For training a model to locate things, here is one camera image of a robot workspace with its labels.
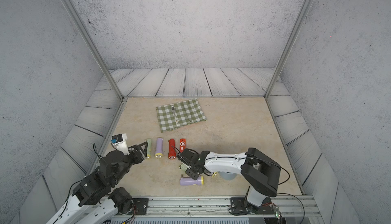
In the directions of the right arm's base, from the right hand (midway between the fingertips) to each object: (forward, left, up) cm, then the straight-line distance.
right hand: (194, 169), depth 84 cm
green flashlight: (0, +6, +1) cm, 6 cm away
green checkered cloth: (+41, +7, 0) cm, 42 cm away
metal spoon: (+43, +17, +2) cm, 46 cm away
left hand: (+4, +21, +21) cm, 30 cm away
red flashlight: (+9, +13, +2) cm, 16 cm away
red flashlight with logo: (+14, +7, +2) cm, 16 cm away
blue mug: (-4, -18, +2) cm, 18 cm away
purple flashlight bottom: (-6, +2, +1) cm, 7 cm away
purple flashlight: (+8, +20, +3) cm, 22 cm away
